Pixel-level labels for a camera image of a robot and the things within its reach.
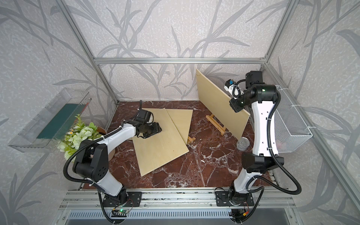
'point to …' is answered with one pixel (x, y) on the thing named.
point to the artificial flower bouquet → (81, 131)
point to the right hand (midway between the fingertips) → (233, 101)
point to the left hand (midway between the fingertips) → (160, 130)
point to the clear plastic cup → (243, 144)
